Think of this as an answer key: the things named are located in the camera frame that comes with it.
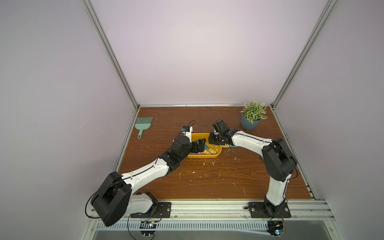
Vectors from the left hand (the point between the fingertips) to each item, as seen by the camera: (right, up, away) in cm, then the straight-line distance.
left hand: (201, 139), depth 81 cm
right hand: (+6, 0, +12) cm, 14 cm away
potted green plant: (+34, +15, +13) cm, 39 cm away
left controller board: (-26, -43, -10) cm, 51 cm away
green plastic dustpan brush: (-43, +8, +29) cm, 52 cm away
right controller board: (+35, -40, -13) cm, 55 cm away
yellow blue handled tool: (+14, -2, -13) cm, 19 cm away
